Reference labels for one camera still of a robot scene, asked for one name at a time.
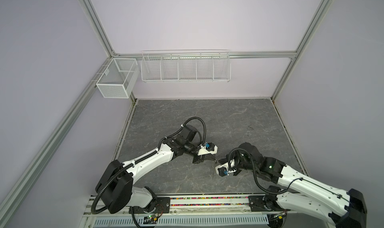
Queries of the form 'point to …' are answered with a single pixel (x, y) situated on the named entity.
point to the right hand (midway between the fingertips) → (221, 156)
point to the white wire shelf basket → (210, 65)
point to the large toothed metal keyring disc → (214, 159)
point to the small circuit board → (150, 219)
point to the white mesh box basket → (117, 79)
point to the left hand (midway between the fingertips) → (213, 158)
